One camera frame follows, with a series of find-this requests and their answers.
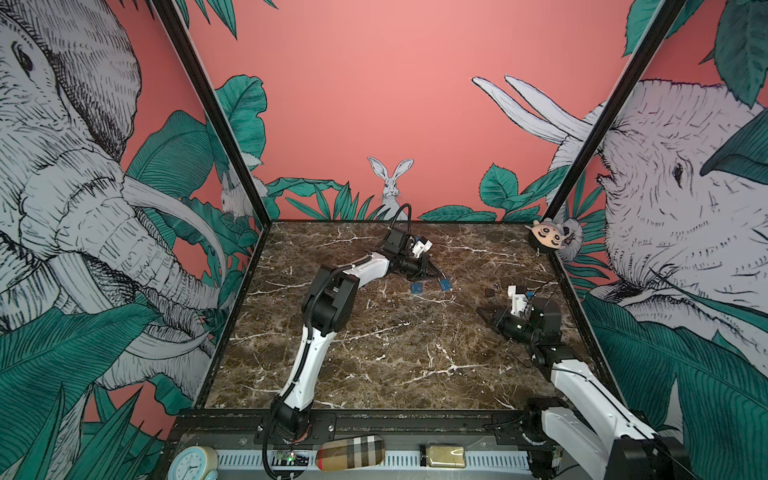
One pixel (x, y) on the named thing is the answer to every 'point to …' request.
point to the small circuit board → (289, 458)
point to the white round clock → (194, 463)
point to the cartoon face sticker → (548, 232)
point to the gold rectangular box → (446, 455)
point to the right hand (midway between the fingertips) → (475, 307)
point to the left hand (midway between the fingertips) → (444, 270)
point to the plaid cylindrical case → (350, 453)
